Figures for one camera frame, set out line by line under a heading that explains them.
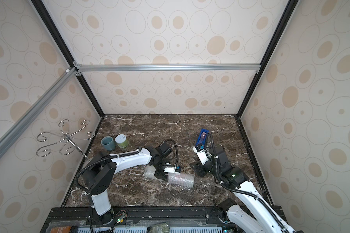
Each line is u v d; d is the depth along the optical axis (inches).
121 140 38.5
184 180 31.6
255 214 17.6
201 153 25.2
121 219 28.1
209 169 24.5
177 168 29.3
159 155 26.3
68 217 29.3
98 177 18.3
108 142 38.6
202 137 39.3
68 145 26.4
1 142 20.8
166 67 36.9
